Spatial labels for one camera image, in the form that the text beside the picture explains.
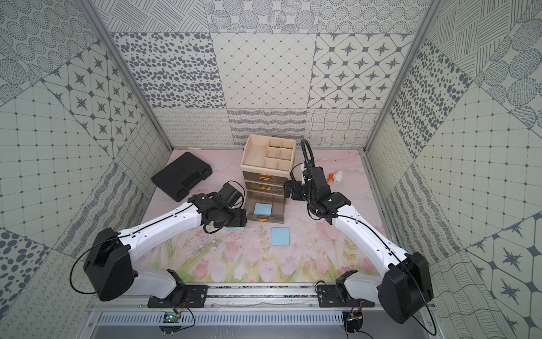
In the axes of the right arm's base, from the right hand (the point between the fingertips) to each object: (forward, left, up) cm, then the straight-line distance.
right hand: (295, 188), depth 82 cm
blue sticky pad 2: (-9, +26, -18) cm, 33 cm away
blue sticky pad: (0, +14, -17) cm, 23 cm away
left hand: (-11, +20, -8) cm, 24 cm away
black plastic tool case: (+15, +55, -12) cm, 58 cm away
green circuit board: (-41, +44, -20) cm, 63 cm away
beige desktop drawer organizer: (+9, +12, +5) cm, 16 cm away
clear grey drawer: (+3, +13, +2) cm, 13 cm away
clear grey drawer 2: (+5, +15, -6) cm, 17 cm away
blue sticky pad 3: (-12, +6, -19) cm, 24 cm away
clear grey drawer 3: (+1, +7, -19) cm, 21 cm away
